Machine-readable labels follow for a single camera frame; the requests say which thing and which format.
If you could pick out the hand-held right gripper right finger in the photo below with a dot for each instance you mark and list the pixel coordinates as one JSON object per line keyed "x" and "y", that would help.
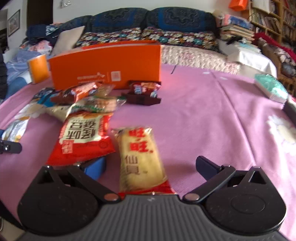
{"x": 205, "y": 166}

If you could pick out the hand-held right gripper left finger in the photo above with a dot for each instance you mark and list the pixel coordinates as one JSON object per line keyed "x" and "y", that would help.
{"x": 96, "y": 169}

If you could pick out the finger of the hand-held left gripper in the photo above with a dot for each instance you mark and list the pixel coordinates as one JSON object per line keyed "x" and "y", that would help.
{"x": 11, "y": 148}

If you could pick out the white yellow snack packet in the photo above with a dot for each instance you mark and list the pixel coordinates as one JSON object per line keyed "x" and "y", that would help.
{"x": 16, "y": 128}

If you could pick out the red white label snack packet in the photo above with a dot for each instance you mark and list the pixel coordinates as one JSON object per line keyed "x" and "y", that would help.
{"x": 81, "y": 139}

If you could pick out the cream rice cracker packet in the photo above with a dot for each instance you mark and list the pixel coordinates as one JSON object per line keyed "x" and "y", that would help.
{"x": 138, "y": 157}

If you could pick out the blue black snack packet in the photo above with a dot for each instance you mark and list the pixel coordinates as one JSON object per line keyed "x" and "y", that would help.
{"x": 45, "y": 97}

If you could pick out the clear bread snack packet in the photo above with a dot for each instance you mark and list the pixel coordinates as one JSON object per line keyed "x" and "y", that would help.
{"x": 97, "y": 104}

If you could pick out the brown orange snack packet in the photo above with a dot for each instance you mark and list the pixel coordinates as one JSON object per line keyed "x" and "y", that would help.
{"x": 76, "y": 92}

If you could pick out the dark red candy box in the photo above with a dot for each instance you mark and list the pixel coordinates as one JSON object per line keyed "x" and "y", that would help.
{"x": 143, "y": 95}

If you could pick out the orange cardboard box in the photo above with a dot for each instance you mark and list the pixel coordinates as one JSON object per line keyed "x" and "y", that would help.
{"x": 104, "y": 62}

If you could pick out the pink flower printed blanket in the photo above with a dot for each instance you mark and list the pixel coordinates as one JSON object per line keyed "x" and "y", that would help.
{"x": 208, "y": 129}

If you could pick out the blue checked bedding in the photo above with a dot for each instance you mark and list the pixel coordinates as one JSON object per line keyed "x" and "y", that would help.
{"x": 13, "y": 76}

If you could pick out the teal tissue pack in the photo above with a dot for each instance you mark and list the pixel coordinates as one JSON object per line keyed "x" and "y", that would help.
{"x": 271, "y": 88}

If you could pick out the beige quilted bedspread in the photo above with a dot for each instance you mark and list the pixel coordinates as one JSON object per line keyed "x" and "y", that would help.
{"x": 196, "y": 58}

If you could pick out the pile of clothes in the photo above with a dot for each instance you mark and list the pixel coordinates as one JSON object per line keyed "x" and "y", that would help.
{"x": 37, "y": 39}

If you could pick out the beige pillow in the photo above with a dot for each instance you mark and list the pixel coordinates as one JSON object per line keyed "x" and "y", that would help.
{"x": 67, "y": 40}

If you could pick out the rattan chair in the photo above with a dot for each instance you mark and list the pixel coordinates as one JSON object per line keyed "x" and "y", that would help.
{"x": 284, "y": 69}

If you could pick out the small framed picture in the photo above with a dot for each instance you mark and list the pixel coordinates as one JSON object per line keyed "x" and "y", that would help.
{"x": 13, "y": 22}

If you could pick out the floral cushion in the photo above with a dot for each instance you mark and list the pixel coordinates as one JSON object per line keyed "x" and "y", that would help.
{"x": 108, "y": 37}
{"x": 180, "y": 38}

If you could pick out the blue patterned back cushion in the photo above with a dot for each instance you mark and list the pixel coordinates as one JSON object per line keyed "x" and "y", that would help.
{"x": 74, "y": 23}
{"x": 180, "y": 19}
{"x": 120, "y": 19}

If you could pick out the stack of books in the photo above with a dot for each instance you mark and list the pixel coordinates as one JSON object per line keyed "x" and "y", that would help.
{"x": 235, "y": 27}

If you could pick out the red cloth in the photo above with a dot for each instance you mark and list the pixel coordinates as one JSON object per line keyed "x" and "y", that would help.
{"x": 272, "y": 40}

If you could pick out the wooden bookshelf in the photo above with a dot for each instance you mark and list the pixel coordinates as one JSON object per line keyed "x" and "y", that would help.
{"x": 270, "y": 18}

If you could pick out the orange bag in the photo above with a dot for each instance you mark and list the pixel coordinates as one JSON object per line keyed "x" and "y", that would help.
{"x": 238, "y": 4}

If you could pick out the wall switch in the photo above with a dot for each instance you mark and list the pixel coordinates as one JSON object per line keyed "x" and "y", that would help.
{"x": 66, "y": 3}

